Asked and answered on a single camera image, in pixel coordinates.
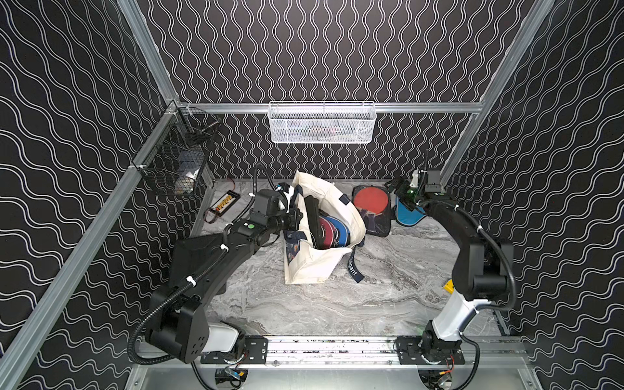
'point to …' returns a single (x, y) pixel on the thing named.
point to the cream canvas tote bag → (305, 266)
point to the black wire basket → (174, 157)
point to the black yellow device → (224, 203)
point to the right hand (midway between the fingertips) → (392, 188)
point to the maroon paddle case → (327, 232)
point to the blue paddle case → (344, 232)
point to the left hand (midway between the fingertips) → (303, 210)
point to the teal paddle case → (405, 217)
